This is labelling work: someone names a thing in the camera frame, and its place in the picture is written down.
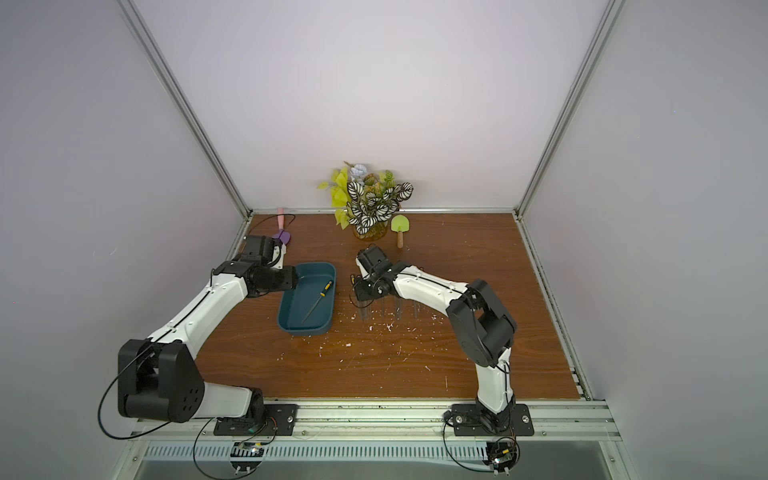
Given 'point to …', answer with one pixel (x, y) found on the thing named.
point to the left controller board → (246, 449)
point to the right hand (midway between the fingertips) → (359, 284)
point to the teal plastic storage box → (294, 304)
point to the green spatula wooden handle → (399, 224)
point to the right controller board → (502, 455)
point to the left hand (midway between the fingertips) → (295, 276)
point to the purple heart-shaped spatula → (282, 234)
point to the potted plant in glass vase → (365, 201)
